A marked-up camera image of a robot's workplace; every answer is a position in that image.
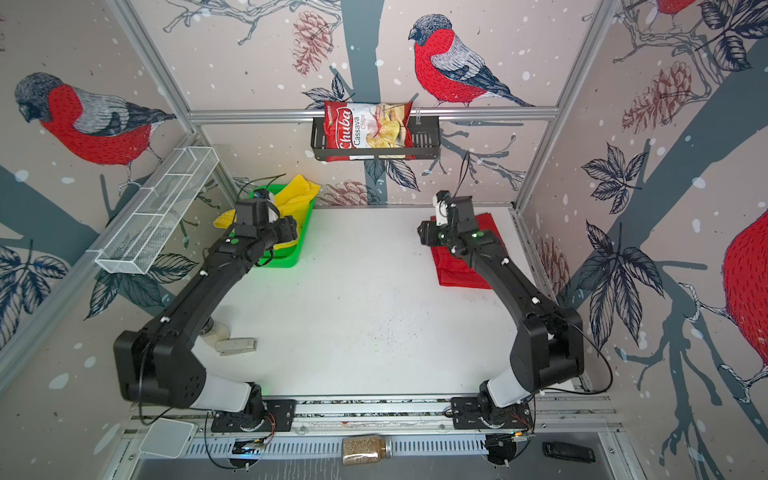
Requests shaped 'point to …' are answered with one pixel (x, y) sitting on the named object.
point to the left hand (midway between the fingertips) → (284, 221)
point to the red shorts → (455, 270)
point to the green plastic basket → (288, 256)
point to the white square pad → (166, 438)
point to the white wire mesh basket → (135, 246)
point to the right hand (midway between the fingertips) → (422, 231)
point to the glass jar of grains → (366, 449)
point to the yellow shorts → (291, 197)
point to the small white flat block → (230, 346)
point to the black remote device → (568, 451)
